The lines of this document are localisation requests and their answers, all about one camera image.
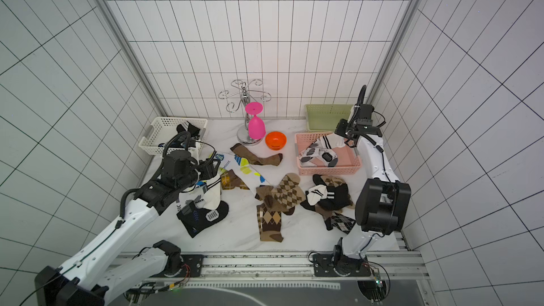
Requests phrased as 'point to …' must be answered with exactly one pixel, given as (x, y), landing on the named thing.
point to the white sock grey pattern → (329, 156)
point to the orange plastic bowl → (275, 140)
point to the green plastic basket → (325, 117)
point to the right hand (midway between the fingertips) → (345, 124)
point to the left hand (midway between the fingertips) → (213, 166)
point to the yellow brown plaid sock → (229, 180)
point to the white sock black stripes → (331, 141)
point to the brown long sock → (271, 159)
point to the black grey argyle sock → (341, 222)
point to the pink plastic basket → (348, 161)
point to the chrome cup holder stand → (244, 89)
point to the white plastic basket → (161, 132)
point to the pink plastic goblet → (256, 129)
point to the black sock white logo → (197, 219)
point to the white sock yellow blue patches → (249, 176)
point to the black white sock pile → (329, 195)
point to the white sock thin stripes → (212, 197)
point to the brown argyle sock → (275, 200)
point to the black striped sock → (194, 132)
